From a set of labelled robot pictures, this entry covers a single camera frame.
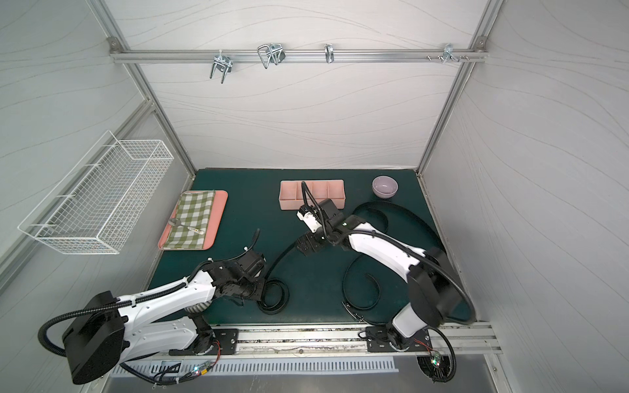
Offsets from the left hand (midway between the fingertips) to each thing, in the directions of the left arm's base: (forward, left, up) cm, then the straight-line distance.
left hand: (264, 294), depth 81 cm
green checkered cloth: (+26, +35, 0) cm, 44 cm away
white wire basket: (+15, +45, +30) cm, 56 cm away
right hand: (+16, -14, +10) cm, 24 cm away
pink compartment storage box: (+45, -4, -2) cm, 45 cm away
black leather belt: (-3, -30, +1) cm, 30 cm away
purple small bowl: (+49, -48, +1) cm, 68 cm away
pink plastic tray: (+35, +26, -1) cm, 44 cm away
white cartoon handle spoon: (+27, +41, +1) cm, 49 cm away
